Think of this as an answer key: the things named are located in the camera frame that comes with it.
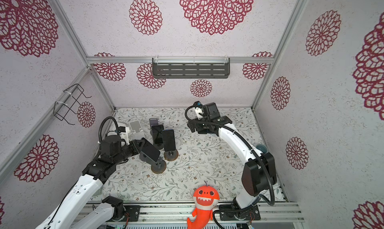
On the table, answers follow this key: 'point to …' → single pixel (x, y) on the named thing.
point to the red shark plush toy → (205, 199)
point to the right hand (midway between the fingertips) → (194, 120)
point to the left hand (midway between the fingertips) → (144, 142)
